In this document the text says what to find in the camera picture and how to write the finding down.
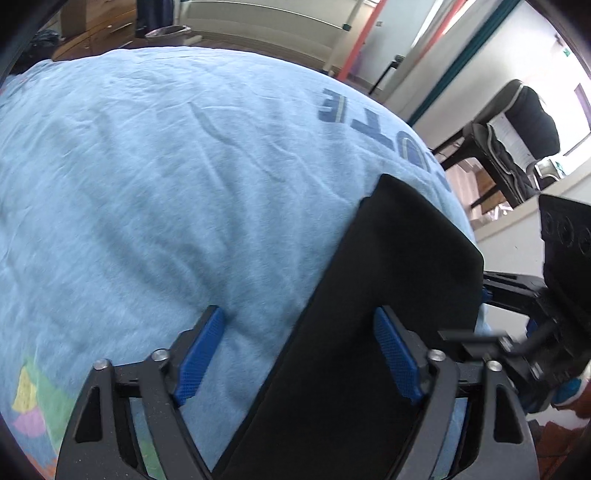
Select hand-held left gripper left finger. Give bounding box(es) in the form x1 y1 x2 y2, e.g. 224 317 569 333
55 305 227 480

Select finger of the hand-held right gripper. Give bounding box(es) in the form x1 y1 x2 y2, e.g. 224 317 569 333
438 329 527 358
480 271 546 315

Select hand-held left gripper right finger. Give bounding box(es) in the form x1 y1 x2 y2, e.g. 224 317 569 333
373 305 540 480

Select black pants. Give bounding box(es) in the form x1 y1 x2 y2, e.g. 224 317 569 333
213 174 485 480

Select black chair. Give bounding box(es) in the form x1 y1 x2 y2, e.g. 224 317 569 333
471 79 561 206
431 121 527 209

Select printed blue blanket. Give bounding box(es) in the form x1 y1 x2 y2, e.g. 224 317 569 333
0 46 490 480

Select trash bin with plastic liner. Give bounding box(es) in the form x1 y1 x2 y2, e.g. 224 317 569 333
145 25 190 44

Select wooden dresser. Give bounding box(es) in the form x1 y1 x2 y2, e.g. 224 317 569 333
51 0 139 61

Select orange metal frame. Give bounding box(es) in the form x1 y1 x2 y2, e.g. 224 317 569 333
339 0 389 81

